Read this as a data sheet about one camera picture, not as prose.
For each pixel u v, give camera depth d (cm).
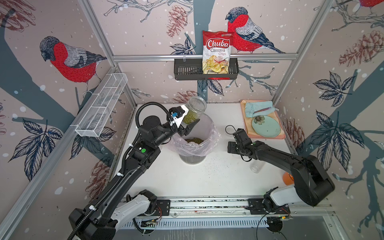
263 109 117
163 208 73
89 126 69
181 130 55
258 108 118
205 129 82
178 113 49
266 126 104
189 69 95
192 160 84
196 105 62
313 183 43
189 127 56
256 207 73
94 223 36
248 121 107
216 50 84
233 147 82
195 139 98
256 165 85
